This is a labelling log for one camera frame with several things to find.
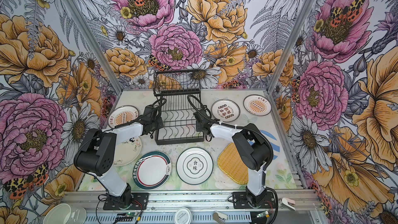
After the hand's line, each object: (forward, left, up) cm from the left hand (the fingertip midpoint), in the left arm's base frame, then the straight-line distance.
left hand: (159, 126), depth 98 cm
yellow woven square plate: (-23, -42, -2) cm, 48 cm away
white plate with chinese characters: (-24, -23, -2) cm, 33 cm away
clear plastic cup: (-45, +30, +6) cm, 54 cm away
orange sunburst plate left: (+11, +27, -2) cm, 29 cm away
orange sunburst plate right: (+18, -66, -2) cm, 69 cm away
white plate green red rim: (-25, +1, -5) cm, 25 cm away
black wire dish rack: (+28, -13, +5) cm, 31 cm away
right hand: (-2, -27, +1) cm, 27 cm away
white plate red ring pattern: (+13, -43, -2) cm, 45 cm away
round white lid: (-46, -18, +4) cm, 50 cm away
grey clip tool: (-47, -34, 0) cm, 58 cm away
